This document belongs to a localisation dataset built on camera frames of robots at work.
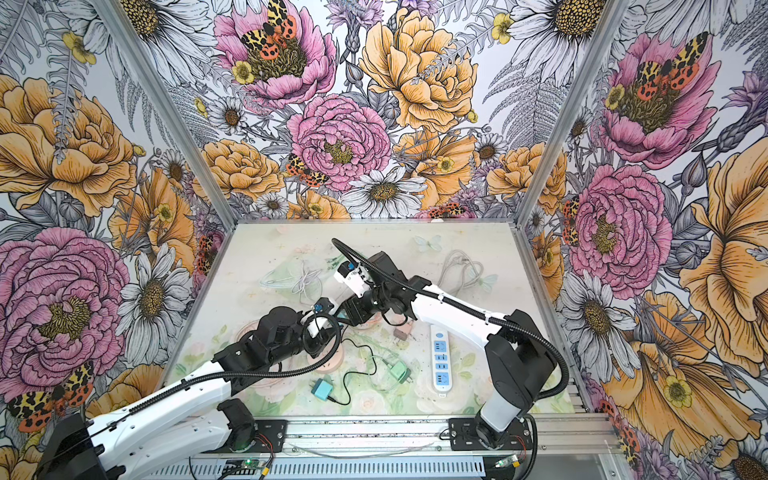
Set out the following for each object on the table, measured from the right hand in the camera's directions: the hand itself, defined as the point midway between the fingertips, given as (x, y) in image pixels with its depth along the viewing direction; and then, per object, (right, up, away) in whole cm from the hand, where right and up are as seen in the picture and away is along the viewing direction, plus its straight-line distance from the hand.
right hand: (344, 321), depth 78 cm
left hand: (-3, -2, +2) cm, 4 cm away
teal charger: (-6, -18, +2) cm, 19 cm away
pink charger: (+16, -6, +13) cm, 21 cm away
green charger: (+15, -15, +4) cm, 21 cm away
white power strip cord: (+41, +11, +31) cm, 53 cm away
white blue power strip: (+26, -12, +7) cm, 30 cm away
